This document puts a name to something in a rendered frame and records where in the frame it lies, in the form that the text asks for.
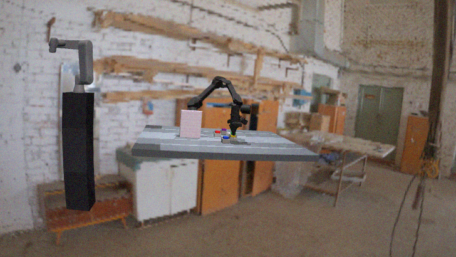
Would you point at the blue button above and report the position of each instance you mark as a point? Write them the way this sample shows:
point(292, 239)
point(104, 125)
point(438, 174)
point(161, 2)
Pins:
point(225, 139)

